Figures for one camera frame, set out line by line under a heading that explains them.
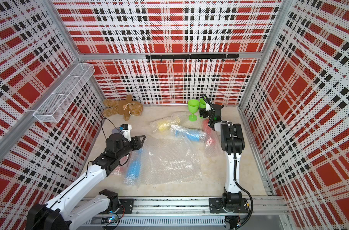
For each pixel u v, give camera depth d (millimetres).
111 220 697
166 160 889
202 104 1012
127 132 718
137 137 724
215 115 874
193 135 932
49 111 676
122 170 816
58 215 400
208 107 970
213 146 905
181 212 734
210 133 948
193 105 1018
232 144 577
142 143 749
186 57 886
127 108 1110
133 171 784
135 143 704
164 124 987
